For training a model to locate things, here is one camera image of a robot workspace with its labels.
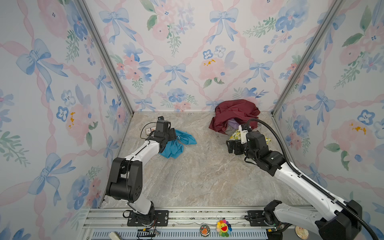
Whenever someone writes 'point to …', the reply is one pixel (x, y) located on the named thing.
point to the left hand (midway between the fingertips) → (170, 131)
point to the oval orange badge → (205, 230)
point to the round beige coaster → (302, 233)
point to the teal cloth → (174, 148)
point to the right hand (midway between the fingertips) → (234, 139)
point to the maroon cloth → (243, 110)
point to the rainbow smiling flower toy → (224, 228)
